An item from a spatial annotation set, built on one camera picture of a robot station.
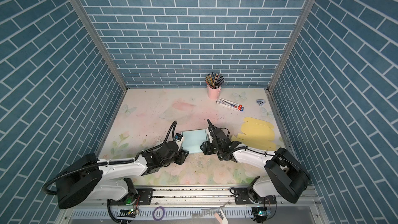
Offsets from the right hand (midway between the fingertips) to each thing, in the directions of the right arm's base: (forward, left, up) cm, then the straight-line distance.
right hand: (202, 145), depth 86 cm
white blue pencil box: (+35, -17, -4) cm, 39 cm away
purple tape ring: (-32, +14, -4) cm, 35 cm away
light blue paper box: (+3, +6, -1) cm, 7 cm away
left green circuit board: (-33, +32, -5) cm, 46 cm away
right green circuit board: (-28, -30, -6) cm, 42 cm away
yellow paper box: (+14, -34, -7) cm, 37 cm away
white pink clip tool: (-31, -11, -3) cm, 33 cm away
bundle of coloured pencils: (+47, -4, +8) cm, 48 cm away
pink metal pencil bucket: (+39, -4, +1) cm, 40 cm away
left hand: (-4, +8, -2) cm, 9 cm away
